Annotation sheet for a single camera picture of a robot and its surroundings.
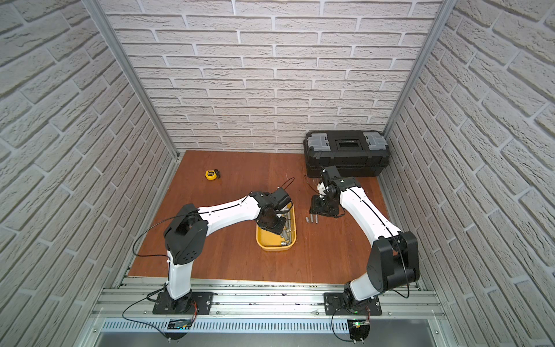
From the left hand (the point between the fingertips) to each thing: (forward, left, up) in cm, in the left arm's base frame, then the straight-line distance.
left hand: (282, 228), depth 87 cm
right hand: (+4, -14, +8) cm, 17 cm away
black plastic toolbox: (+33, -34, +12) cm, 49 cm away
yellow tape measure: (+31, +36, -3) cm, 48 cm away
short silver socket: (+6, -11, -4) cm, 13 cm away
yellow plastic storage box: (-6, +6, +1) cm, 8 cm away
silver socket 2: (+6, -15, -3) cm, 17 cm away
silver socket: (+7, -13, -3) cm, 15 cm away
